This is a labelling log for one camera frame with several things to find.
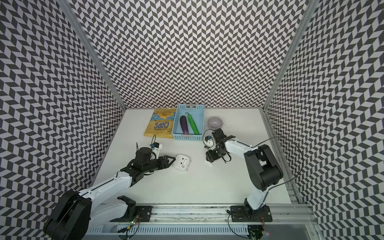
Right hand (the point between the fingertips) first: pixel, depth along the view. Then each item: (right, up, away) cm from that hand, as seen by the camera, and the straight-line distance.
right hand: (212, 159), depth 92 cm
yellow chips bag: (-36, +22, +16) cm, 45 cm away
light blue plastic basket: (-10, +31, +23) cm, 40 cm away
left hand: (-24, 0, -7) cm, 25 cm away
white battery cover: (-2, -2, 0) cm, 3 cm away
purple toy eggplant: (-19, +21, +14) cm, 31 cm away
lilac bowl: (+3, +23, +14) cm, 27 cm away
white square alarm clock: (-18, -1, -5) cm, 19 cm away
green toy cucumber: (-13, +21, +16) cm, 30 cm away
